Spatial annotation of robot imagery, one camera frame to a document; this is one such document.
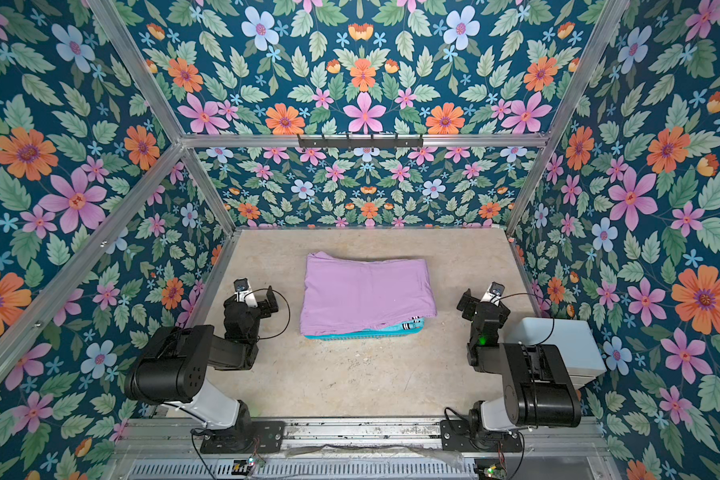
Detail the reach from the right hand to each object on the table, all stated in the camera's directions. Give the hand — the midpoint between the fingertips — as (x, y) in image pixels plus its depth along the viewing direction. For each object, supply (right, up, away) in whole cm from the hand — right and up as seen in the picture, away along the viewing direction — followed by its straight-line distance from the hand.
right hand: (485, 293), depth 91 cm
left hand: (-71, +2, +1) cm, 71 cm away
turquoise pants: (-27, -9, -9) cm, 30 cm away
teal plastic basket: (-46, -11, -10) cm, 49 cm away
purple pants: (-44, 0, -4) cm, 44 cm away
